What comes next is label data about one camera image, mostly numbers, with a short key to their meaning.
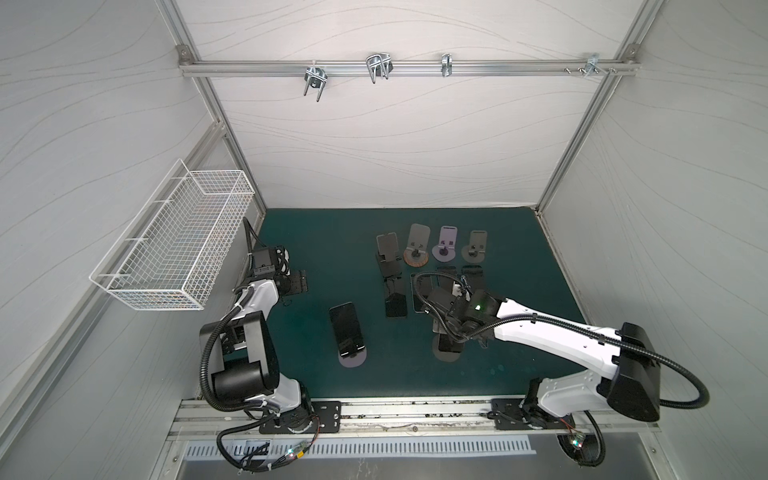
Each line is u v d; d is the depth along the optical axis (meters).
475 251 1.01
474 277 1.04
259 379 0.44
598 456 0.69
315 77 0.79
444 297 0.60
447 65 0.78
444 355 0.84
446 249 1.07
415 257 1.04
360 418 0.75
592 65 0.77
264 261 0.72
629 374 0.39
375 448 0.70
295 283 0.84
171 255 0.68
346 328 0.77
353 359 0.82
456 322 0.57
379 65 0.77
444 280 0.70
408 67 0.78
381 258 0.96
